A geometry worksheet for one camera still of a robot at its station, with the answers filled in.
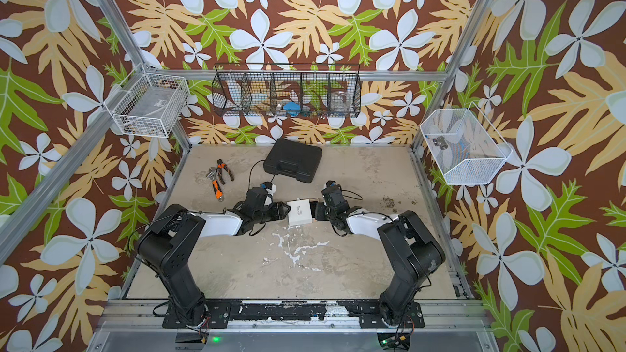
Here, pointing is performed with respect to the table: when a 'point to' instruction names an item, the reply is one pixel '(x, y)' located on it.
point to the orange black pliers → (219, 167)
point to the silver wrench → (212, 173)
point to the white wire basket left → (146, 103)
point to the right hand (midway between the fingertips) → (318, 207)
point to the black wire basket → (288, 90)
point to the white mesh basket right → (464, 147)
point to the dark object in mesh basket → (440, 142)
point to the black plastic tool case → (293, 160)
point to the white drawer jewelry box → (300, 213)
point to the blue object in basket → (293, 108)
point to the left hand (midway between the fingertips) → (287, 206)
